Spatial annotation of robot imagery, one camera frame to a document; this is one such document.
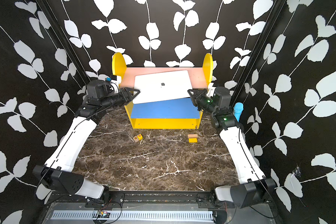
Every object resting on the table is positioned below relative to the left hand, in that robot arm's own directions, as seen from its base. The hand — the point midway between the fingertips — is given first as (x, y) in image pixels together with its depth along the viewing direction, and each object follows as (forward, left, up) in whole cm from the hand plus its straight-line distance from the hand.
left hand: (138, 90), depth 67 cm
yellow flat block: (-5, -32, -43) cm, 53 cm away
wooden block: (-1, -32, -43) cm, 54 cm away
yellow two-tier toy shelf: (+13, -22, -33) cm, 42 cm away
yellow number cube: (-2, +6, -41) cm, 42 cm away
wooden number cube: (-3, +9, -40) cm, 41 cm away
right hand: (-2, -23, +2) cm, 23 cm away
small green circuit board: (-46, +21, -44) cm, 67 cm away
